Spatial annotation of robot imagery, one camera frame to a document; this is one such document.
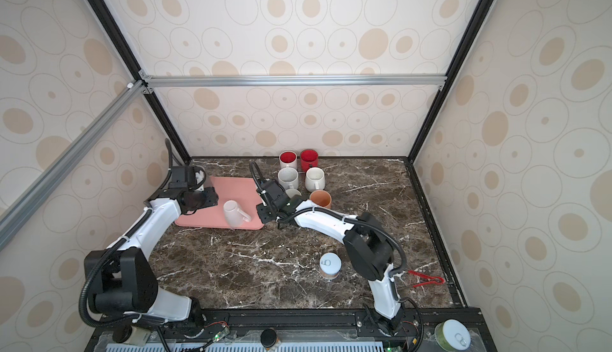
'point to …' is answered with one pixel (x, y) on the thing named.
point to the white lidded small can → (330, 265)
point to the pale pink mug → (233, 216)
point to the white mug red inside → (288, 158)
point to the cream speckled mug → (288, 177)
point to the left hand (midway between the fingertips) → (218, 192)
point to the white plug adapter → (139, 337)
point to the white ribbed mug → (315, 178)
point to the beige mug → (321, 198)
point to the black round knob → (268, 338)
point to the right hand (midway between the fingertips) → (263, 208)
